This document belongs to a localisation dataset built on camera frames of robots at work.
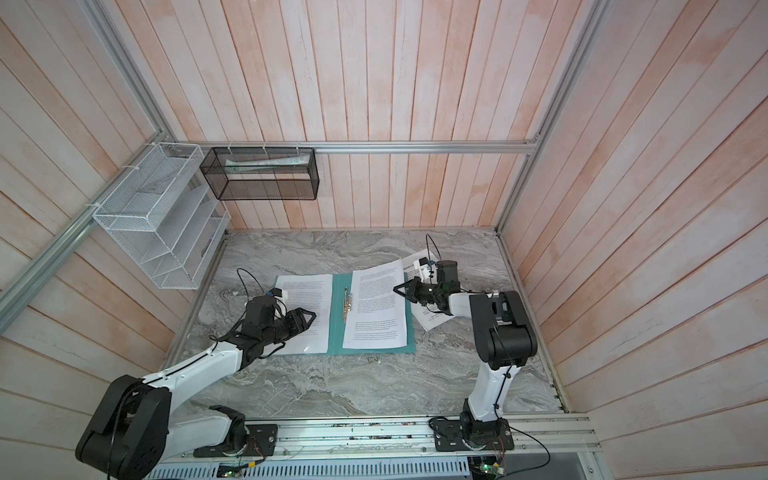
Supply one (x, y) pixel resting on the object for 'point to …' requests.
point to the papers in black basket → (262, 164)
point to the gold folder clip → (347, 304)
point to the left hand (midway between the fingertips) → (311, 323)
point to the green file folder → (337, 326)
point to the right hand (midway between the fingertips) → (395, 288)
